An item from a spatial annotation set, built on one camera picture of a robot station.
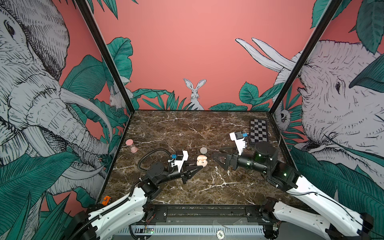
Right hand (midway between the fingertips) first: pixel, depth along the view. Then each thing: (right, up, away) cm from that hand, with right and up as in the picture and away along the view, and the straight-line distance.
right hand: (215, 154), depth 59 cm
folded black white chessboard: (+37, +8, +46) cm, 59 cm away
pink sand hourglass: (-49, +1, +31) cm, 58 cm away
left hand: (-6, -6, +5) cm, 9 cm away
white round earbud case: (-3, -5, +39) cm, 40 cm away
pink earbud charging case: (-6, -4, +5) cm, 8 cm away
